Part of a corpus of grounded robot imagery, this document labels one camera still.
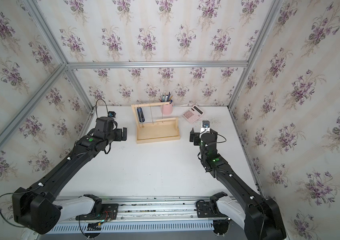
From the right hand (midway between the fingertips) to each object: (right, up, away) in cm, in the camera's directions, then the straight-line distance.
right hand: (204, 129), depth 81 cm
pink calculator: (-1, +10, +34) cm, 35 cm away
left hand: (-46, 0, 0) cm, 46 cm away
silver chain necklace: (-41, +7, +30) cm, 51 cm away
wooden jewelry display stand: (-29, -3, +25) cm, 38 cm away
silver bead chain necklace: (-34, +9, +36) cm, 50 cm away
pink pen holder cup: (-21, +13, +37) cm, 44 cm away
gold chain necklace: (-26, +16, +30) cm, 43 cm away
